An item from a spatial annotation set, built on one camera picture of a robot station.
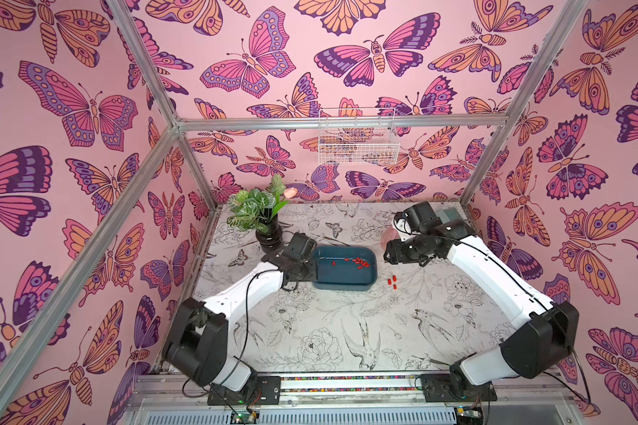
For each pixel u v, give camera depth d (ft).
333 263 3.28
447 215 3.74
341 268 3.31
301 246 2.21
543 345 1.34
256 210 2.79
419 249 2.16
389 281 3.15
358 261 3.28
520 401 2.40
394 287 3.10
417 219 2.06
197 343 1.41
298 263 2.13
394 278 3.18
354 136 3.12
